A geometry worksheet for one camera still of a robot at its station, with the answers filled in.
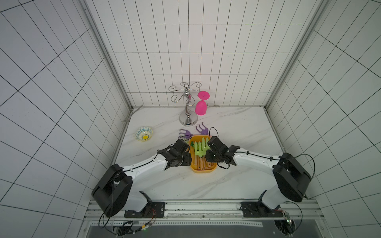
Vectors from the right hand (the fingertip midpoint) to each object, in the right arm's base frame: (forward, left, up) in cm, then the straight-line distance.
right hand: (202, 157), depth 88 cm
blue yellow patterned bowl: (+17, +42, -2) cm, 45 cm away
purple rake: (+22, -1, -3) cm, 22 cm away
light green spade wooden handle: (+2, +1, 0) cm, 3 cm away
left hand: (-4, +10, 0) cm, 11 cm away
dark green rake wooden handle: (+9, +7, 0) cm, 12 cm away
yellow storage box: (+6, +3, +3) cm, 8 cm away
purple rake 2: (+17, +11, -2) cm, 21 cm away
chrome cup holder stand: (+33, +12, -3) cm, 36 cm away
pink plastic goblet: (+29, +2, +15) cm, 33 cm away
